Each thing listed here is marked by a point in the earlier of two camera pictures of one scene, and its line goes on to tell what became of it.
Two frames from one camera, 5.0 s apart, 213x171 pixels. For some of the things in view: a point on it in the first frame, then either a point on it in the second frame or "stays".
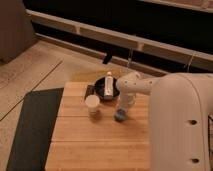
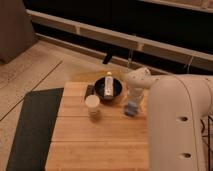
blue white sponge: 121,115 → 131,109
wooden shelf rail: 151,46 stays
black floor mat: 34,129 stays
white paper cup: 92,101 stays
